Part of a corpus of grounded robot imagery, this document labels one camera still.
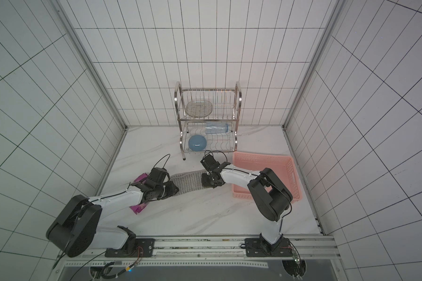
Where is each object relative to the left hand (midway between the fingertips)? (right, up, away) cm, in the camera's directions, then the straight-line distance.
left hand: (175, 193), depth 89 cm
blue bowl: (+10, +26, +14) cm, 31 cm away
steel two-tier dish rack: (+17, +39, -4) cm, 42 cm away
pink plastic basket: (+60, +13, +10) cm, 62 cm away
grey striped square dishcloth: (+7, +5, +3) cm, 9 cm away
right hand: (+13, +4, +2) cm, 13 cm away
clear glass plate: (+12, +45, +3) cm, 47 cm away
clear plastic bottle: (+20, +36, +29) cm, 50 cm away
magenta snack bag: (-19, +8, +1) cm, 21 cm away
